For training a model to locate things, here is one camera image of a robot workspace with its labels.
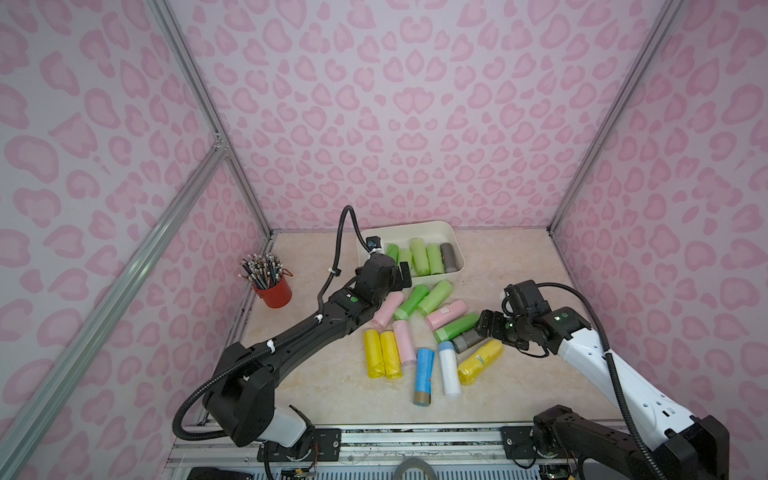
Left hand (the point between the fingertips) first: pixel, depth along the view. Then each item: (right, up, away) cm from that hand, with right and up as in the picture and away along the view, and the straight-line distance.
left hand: (402, 268), depth 82 cm
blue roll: (+6, -30, 0) cm, 30 cm away
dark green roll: (-3, +5, +27) cm, 28 cm away
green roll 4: (+17, -18, +9) cm, 27 cm away
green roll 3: (+4, -12, +15) cm, 19 cm away
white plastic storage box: (-10, +5, -13) cm, 17 cm away
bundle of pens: (-40, -1, +5) cm, 40 cm away
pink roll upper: (-4, -14, +13) cm, 20 cm away
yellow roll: (-8, -25, +3) cm, 26 cm away
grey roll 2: (+19, -21, +6) cm, 29 cm away
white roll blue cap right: (+13, -28, 0) cm, 31 cm away
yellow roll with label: (+21, -26, +1) cm, 33 cm away
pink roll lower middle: (+1, -22, +4) cm, 22 cm away
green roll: (+2, +3, +25) cm, 25 cm away
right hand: (+22, -16, -2) cm, 27 cm away
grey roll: (+17, +3, +25) cm, 31 cm away
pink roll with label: (+14, -14, +11) cm, 23 cm away
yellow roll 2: (-3, -25, +2) cm, 26 cm away
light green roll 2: (+11, -11, +16) cm, 22 cm away
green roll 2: (+12, +2, +24) cm, 27 cm away
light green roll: (+7, +3, +25) cm, 26 cm away
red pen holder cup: (-41, -10, +21) cm, 47 cm away
